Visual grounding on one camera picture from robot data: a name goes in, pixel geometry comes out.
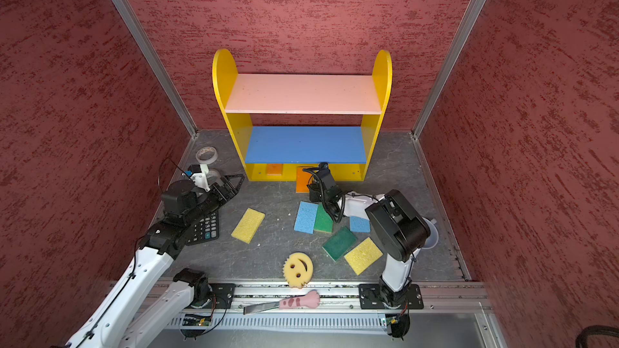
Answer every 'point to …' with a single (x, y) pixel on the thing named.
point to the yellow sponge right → (363, 257)
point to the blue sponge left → (305, 217)
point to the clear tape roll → (206, 155)
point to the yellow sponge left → (248, 225)
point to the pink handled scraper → (309, 300)
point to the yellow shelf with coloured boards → (272, 153)
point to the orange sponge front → (302, 179)
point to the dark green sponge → (337, 246)
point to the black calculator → (208, 231)
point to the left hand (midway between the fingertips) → (239, 187)
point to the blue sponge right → (359, 225)
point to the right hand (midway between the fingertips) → (313, 192)
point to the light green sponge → (324, 221)
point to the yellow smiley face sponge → (297, 269)
